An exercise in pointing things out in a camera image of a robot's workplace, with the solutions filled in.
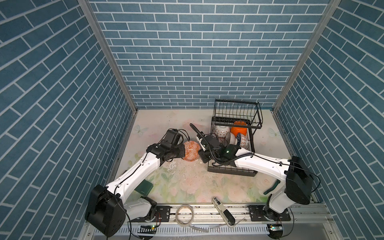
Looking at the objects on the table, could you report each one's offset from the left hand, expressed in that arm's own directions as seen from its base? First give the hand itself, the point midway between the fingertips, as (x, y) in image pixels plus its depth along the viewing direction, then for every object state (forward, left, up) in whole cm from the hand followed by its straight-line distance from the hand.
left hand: (184, 150), depth 83 cm
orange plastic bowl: (+18, -33, -5) cm, 38 cm away
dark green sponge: (-16, +22, -13) cm, 30 cm away
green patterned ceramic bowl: (+19, -24, -7) cm, 32 cm away
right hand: (0, -8, +1) cm, 8 cm away
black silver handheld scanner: (-30, -20, -8) cm, 37 cm away
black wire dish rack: (+28, -34, -8) cm, 44 cm away
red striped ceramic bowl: (+9, -28, -2) cm, 29 cm away
